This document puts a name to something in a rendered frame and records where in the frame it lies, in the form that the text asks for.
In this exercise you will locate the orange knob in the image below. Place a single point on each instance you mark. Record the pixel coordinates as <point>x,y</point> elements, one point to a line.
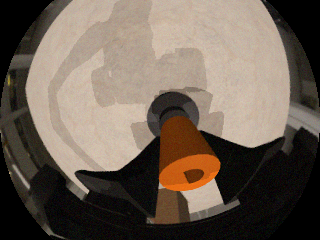
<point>186,159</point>

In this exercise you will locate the dark grey round pedestal with shaft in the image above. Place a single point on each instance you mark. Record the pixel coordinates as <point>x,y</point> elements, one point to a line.
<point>169,105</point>

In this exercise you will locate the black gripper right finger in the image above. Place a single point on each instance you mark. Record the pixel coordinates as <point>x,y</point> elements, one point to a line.
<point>238,164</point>

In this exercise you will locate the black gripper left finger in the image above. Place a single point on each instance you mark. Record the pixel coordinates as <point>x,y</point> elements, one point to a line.
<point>137,182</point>

